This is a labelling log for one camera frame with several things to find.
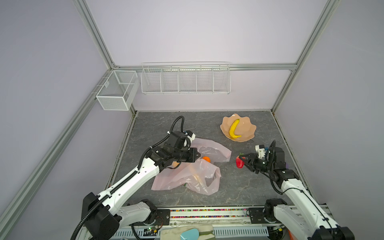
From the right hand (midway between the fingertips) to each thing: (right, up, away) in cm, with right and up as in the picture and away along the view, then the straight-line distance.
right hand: (239, 157), depth 81 cm
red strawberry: (-1, -3, -3) cm, 4 cm away
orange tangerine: (-17, -3, +10) cm, 20 cm away
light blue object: (-25, -32, -13) cm, 43 cm away
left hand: (-22, +2, -8) cm, 23 cm away
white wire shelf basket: (-31, +50, +20) cm, 62 cm away
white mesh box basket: (-79, +42, +23) cm, 93 cm away
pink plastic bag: (-21, -6, -9) cm, 23 cm away
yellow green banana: (+1, +14, +25) cm, 28 cm away
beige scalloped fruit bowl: (+11, +16, +27) cm, 34 cm away
